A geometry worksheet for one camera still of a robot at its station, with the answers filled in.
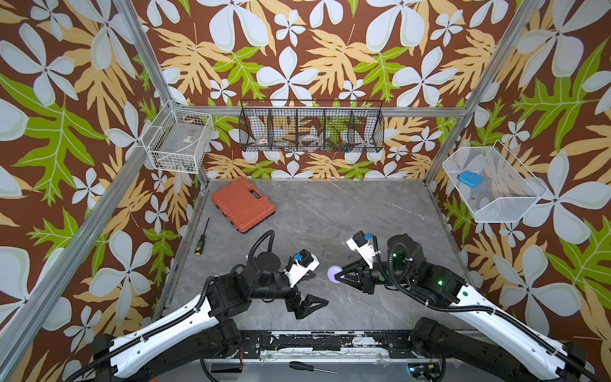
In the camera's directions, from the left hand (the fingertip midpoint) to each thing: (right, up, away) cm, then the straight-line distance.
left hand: (321, 287), depth 63 cm
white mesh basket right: (+61, +29, +18) cm, 70 cm away
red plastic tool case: (-32, +22, +41) cm, 57 cm away
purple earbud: (+3, +2, +31) cm, 31 cm away
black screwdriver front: (-3, -27, +7) cm, 28 cm away
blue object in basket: (+56, +32, +22) cm, 68 cm away
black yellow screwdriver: (-47, +4, +30) cm, 56 cm away
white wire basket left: (-52, +46, +23) cm, 73 cm away
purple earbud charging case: (+3, +4, 0) cm, 5 cm away
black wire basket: (-2, +55, +33) cm, 64 cm away
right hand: (+4, +3, 0) cm, 5 cm away
